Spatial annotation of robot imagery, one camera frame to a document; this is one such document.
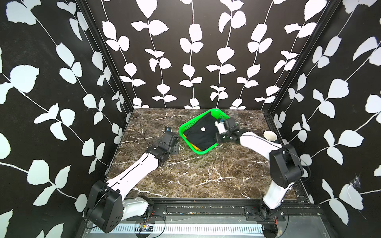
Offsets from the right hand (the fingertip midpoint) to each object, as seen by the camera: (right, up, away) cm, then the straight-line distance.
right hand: (213, 135), depth 93 cm
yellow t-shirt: (-13, -7, +3) cm, 15 cm away
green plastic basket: (-11, +10, +11) cm, 18 cm away
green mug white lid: (+37, -1, +2) cm, 38 cm away
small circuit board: (-36, -44, -22) cm, 61 cm away
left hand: (-25, -4, -8) cm, 27 cm away
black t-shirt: (-6, 0, +5) cm, 8 cm away
